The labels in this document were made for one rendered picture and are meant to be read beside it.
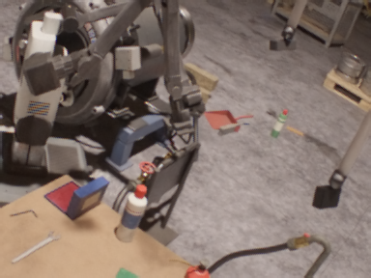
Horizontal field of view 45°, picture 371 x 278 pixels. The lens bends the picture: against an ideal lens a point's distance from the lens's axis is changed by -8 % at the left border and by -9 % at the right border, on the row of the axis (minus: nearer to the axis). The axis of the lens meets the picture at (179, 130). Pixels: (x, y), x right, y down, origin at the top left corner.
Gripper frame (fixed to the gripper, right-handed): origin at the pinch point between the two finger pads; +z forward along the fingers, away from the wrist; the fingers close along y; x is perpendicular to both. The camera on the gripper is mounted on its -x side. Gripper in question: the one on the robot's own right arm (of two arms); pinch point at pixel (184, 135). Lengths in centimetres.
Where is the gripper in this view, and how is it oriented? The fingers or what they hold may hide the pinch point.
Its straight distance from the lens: 201.9
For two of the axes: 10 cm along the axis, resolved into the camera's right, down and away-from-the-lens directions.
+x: -9.4, 3.0, -1.2
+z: 1.7, 7.7, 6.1
